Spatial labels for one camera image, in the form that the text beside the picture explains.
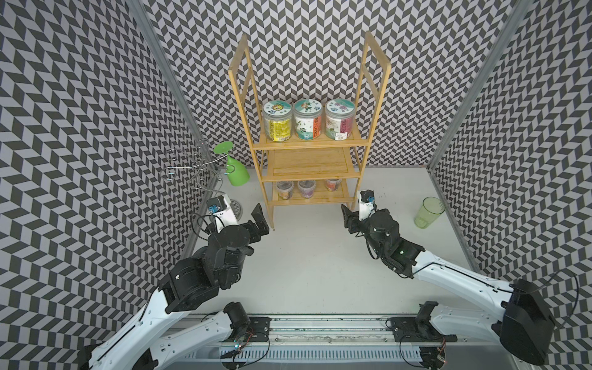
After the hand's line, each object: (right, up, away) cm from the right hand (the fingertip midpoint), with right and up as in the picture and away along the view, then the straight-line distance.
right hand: (350, 207), depth 78 cm
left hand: (-32, 0, -16) cm, 35 cm away
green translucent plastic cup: (+34, -2, +12) cm, 36 cm away
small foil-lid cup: (-23, +6, +4) cm, 24 cm away
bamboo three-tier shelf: (-13, +12, -2) cm, 18 cm away
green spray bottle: (-42, +12, +11) cm, 45 cm away
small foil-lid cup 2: (-15, +7, +5) cm, 17 cm away
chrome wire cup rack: (-68, +17, +42) cm, 82 cm away
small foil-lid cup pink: (-5, +8, +8) cm, 13 cm away
